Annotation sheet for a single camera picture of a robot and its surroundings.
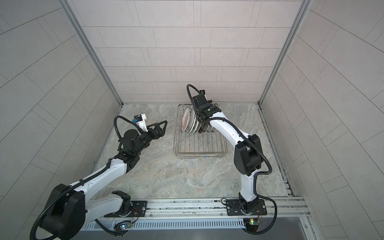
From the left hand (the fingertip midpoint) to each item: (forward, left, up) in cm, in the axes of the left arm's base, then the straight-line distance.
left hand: (167, 122), depth 76 cm
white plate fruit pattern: (+10, -13, -11) cm, 20 cm away
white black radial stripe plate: (+5, -14, -10) cm, 18 cm away
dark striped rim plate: (+5, -20, -10) cm, 23 cm away
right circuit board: (-41, -41, -23) cm, 63 cm away
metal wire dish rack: (-2, -15, -22) cm, 27 cm away
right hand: (+15, -19, -6) cm, 25 cm away
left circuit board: (-42, +15, -19) cm, 49 cm away
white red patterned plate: (+15, -8, -17) cm, 24 cm away
